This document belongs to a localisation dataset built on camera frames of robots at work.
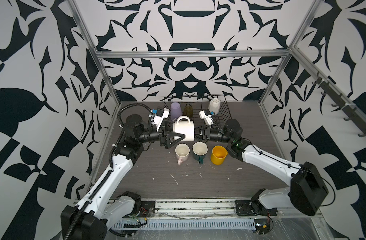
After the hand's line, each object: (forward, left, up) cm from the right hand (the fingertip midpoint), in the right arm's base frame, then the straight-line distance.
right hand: (188, 135), depth 64 cm
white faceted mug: (+37, -19, -21) cm, 46 cm away
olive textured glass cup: (+35, -1, -24) cm, 43 cm away
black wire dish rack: (+45, -4, -29) cm, 54 cm away
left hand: (+1, +2, +3) cm, 4 cm away
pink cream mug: (+7, +4, -28) cm, 29 cm away
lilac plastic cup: (+30, +7, -19) cm, 36 cm away
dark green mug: (+7, -7, -28) cm, 29 cm away
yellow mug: (+5, -18, -29) cm, 34 cm away
